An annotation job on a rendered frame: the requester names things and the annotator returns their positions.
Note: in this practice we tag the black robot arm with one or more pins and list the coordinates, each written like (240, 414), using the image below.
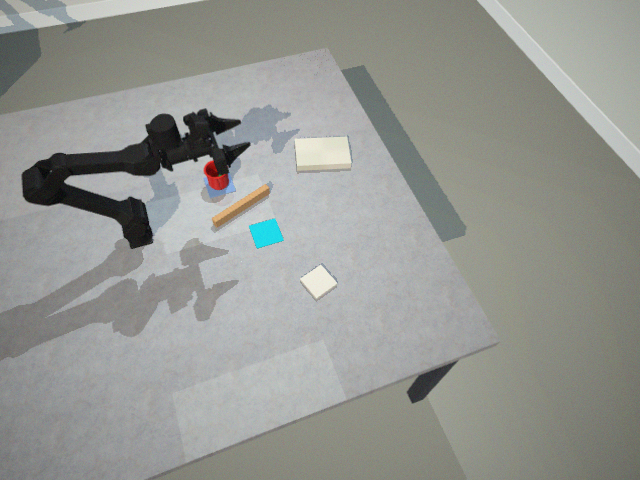
(45, 188)

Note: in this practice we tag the cream flat square tile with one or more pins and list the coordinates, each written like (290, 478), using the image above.
(318, 281)

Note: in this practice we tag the long wooden bar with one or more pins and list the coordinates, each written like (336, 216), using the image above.
(241, 205)

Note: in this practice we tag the cream flat rectangular block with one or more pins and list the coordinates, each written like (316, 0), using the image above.
(322, 153)

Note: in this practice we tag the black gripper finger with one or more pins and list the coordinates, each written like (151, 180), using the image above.
(223, 125)
(233, 152)

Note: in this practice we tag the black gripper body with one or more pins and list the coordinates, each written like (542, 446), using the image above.
(218, 155)

